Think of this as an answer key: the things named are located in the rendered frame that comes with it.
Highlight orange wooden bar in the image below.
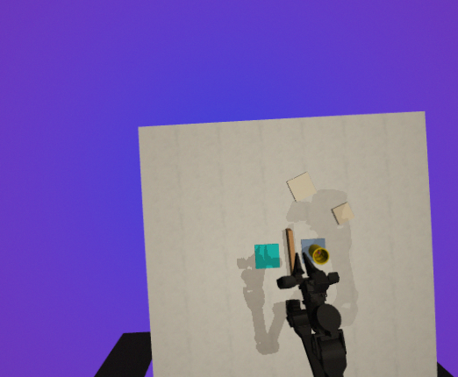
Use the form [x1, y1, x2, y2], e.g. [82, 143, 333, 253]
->
[285, 228, 296, 274]

